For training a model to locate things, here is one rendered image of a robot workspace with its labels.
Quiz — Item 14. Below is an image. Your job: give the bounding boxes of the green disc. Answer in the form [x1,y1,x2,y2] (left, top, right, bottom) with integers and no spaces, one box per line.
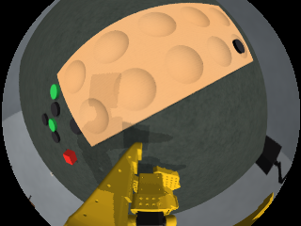
[49,118,57,132]
[50,84,60,99]

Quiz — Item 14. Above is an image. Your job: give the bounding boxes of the red block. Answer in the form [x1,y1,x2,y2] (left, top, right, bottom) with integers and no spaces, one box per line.
[63,149,77,165]

